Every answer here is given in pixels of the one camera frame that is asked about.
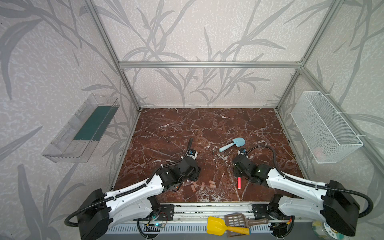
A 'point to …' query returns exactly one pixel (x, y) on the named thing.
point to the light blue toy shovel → (239, 142)
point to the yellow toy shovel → (216, 226)
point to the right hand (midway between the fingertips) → (234, 163)
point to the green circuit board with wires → (159, 225)
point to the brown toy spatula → (239, 220)
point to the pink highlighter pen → (239, 183)
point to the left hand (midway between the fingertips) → (199, 165)
